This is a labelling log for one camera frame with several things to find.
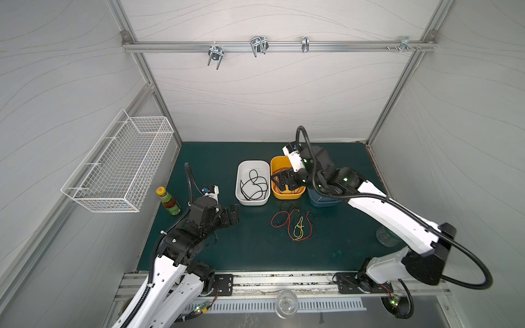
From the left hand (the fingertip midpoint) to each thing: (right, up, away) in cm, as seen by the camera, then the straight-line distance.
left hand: (231, 204), depth 74 cm
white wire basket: (-38, +12, -6) cm, 40 cm away
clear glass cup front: (+19, -29, -10) cm, 37 cm away
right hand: (+19, +14, -3) cm, 24 cm away
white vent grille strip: (+26, -35, -4) cm, 43 cm away
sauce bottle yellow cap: (-27, -1, +8) cm, 29 cm away
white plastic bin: (0, +11, +29) cm, 31 cm away
